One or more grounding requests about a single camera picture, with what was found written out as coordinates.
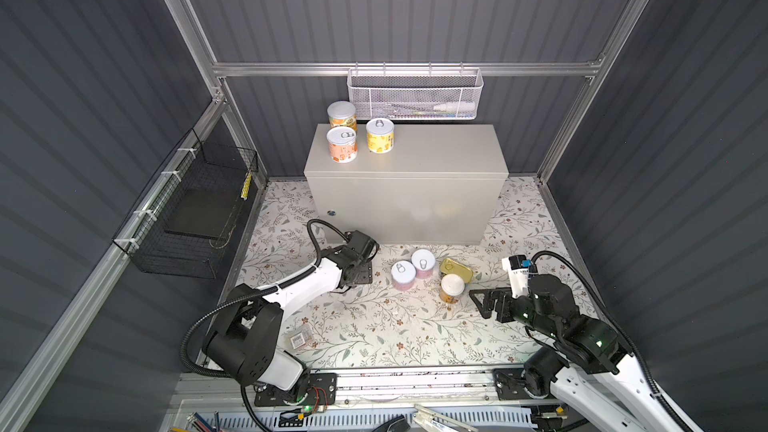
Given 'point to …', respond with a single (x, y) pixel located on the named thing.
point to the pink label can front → (403, 274)
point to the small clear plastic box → (297, 340)
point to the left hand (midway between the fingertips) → (357, 272)
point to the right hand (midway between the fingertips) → (486, 294)
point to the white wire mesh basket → (415, 93)
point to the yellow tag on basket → (245, 189)
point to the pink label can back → (423, 261)
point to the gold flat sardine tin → (449, 266)
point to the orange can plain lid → (452, 284)
